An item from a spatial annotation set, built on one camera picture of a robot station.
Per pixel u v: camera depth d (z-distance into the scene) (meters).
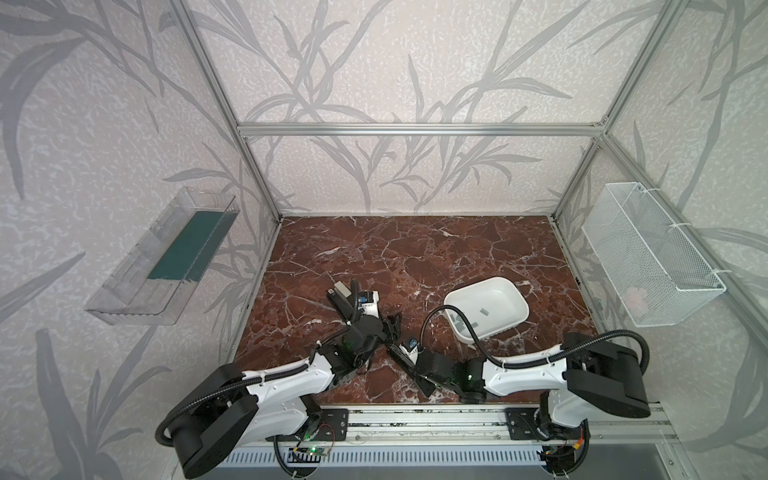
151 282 0.64
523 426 0.75
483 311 0.94
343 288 0.98
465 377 0.62
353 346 0.63
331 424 0.73
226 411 0.42
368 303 0.74
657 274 0.63
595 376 0.44
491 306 0.96
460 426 0.75
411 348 0.72
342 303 0.94
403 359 0.81
